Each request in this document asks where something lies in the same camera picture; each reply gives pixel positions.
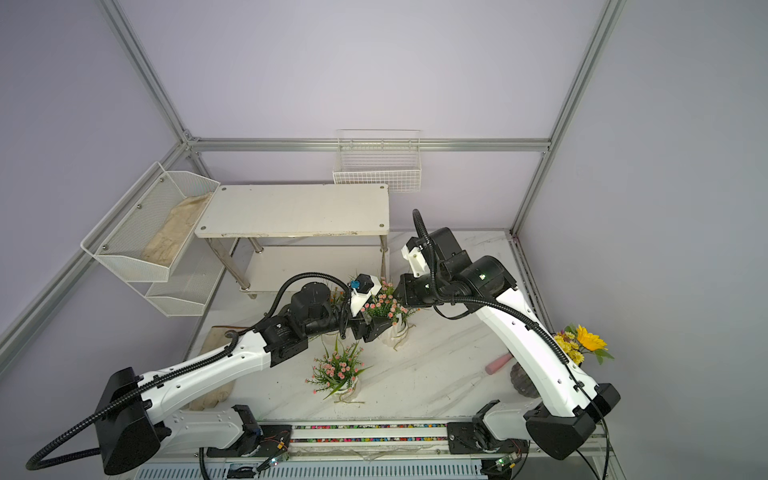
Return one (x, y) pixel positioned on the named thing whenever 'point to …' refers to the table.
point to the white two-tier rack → (287, 230)
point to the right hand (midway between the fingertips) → (400, 301)
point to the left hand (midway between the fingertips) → (386, 307)
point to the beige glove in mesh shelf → (164, 246)
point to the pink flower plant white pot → (386, 306)
